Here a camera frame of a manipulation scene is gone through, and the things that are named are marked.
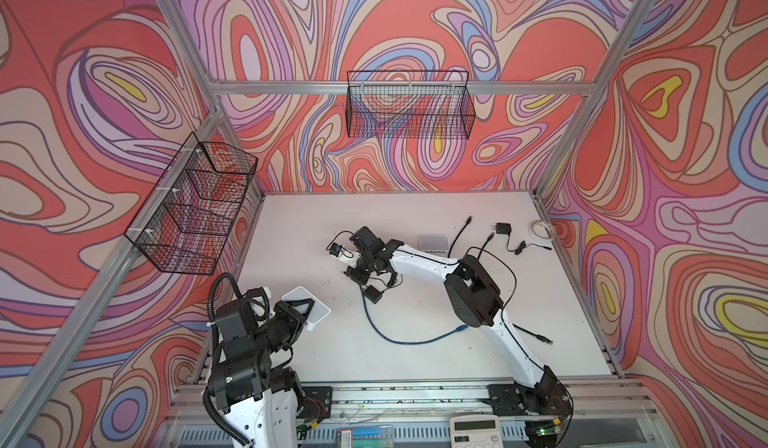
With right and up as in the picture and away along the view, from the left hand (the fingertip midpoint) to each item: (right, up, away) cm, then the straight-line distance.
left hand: (315, 301), depth 69 cm
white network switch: (+1, -2, 0) cm, 2 cm away
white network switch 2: (+34, +11, +35) cm, 50 cm away
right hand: (+6, +1, +28) cm, 28 cm away
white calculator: (+37, -30, -1) cm, 48 cm away
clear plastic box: (+12, -32, +1) cm, 34 cm away
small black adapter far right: (+60, +16, +38) cm, 73 cm away
